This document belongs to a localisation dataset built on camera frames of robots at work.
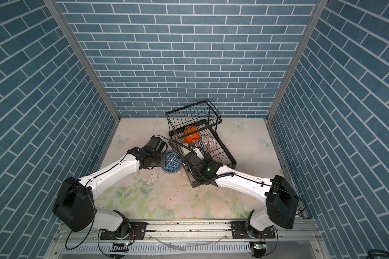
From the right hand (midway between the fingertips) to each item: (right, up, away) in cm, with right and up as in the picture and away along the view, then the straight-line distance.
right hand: (199, 157), depth 82 cm
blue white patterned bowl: (-15, -5, +9) cm, 18 cm away
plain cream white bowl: (0, +3, -11) cm, 11 cm away
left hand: (-20, -3, +5) cm, 20 cm away
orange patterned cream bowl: (-1, +6, +12) cm, 13 cm away
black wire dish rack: (+3, +23, +14) cm, 27 cm away
